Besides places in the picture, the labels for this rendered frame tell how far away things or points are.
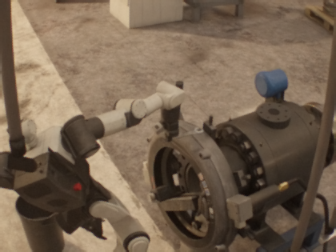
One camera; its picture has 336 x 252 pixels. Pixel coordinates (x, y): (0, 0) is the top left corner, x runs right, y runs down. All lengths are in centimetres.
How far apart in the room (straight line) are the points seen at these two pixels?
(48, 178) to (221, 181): 93
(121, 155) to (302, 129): 167
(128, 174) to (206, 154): 150
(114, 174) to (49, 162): 199
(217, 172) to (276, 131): 53
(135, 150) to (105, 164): 30
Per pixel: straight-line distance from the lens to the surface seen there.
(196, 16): 661
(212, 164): 254
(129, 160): 409
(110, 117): 207
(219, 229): 263
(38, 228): 314
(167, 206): 298
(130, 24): 641
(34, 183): 200
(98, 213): 231
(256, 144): 280
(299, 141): 297
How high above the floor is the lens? 243
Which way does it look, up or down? 34 degrees down
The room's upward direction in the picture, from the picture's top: 1 degrees clockwise
